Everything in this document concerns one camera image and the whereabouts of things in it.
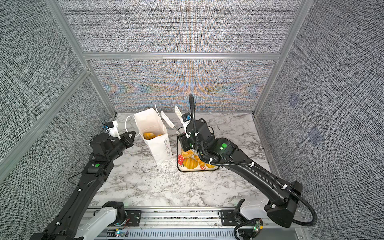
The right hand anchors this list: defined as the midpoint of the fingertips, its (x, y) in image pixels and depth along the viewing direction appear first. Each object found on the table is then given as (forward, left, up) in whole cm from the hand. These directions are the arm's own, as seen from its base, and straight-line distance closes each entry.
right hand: (182, 132), depth 68 cm
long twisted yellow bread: (+12, +22, -17) cm, 31 cm away
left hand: (+5, +24, -5) cm, 25 cm away
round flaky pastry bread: (+5, -1, -27) cm, 28 cm away
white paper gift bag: (+14, +19, -19) cm, 30 cm away
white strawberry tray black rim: (0, -2, -27) cm, 27 cm away
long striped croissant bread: (0, -10, -29) cm, 31 cm away
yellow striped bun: (-2, -15, -30) cm, 33 cm away
